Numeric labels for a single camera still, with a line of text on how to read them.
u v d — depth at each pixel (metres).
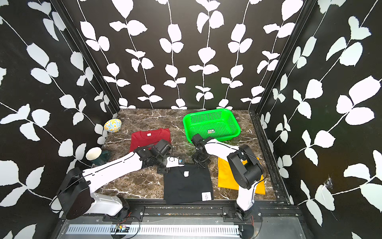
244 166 0.49
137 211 0.74
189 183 0.84
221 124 1.11
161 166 0.71
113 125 1.10
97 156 0.83
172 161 0.70
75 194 0.40
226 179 0.86
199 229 0.70
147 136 1.04
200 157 0.78
